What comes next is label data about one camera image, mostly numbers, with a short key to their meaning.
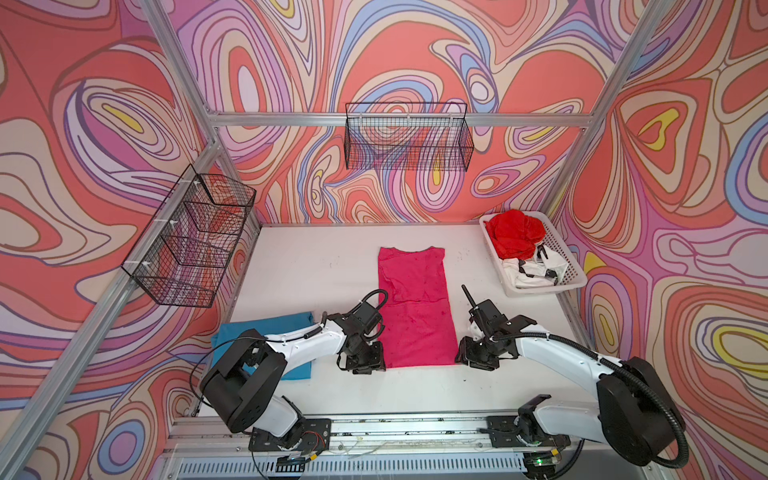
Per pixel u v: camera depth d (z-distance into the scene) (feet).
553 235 3.44
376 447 2.39
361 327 2.28
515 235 3.46
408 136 3.15
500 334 2.08
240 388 1.41
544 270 3.32
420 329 2.94
